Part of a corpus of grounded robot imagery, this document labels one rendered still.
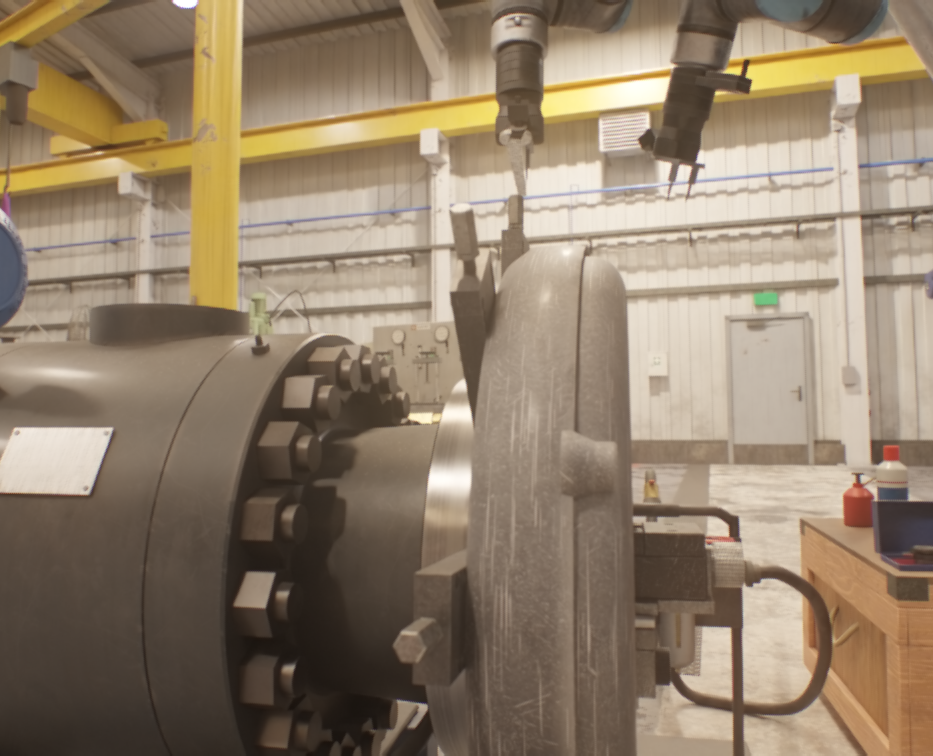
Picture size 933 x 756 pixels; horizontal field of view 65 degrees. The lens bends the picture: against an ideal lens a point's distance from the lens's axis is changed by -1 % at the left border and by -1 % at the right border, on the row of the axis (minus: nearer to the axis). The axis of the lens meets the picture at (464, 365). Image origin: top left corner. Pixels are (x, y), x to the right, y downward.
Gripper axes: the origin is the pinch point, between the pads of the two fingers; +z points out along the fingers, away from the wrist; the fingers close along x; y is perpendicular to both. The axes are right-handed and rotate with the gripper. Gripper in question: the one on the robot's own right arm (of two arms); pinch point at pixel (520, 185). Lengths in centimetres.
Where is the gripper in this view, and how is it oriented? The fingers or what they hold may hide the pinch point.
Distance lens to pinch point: 120.1
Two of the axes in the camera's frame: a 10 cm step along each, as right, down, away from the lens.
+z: -0.1, 9.9, -1.4
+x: 9.9, -0.1, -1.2
